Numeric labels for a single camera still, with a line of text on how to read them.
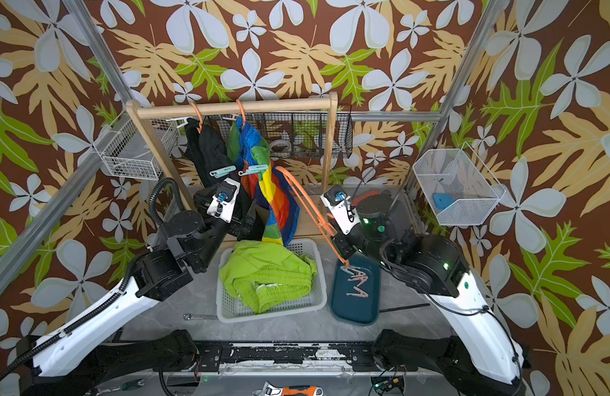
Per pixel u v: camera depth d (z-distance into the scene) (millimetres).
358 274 908
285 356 751
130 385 688
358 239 468
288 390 687
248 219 547
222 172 630
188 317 815
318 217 626
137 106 950
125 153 825
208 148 659
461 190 821
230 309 794
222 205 455
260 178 640
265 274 814
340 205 438
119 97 860
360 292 864
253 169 617
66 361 386
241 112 618
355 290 880
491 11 685
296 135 985
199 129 678
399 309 849
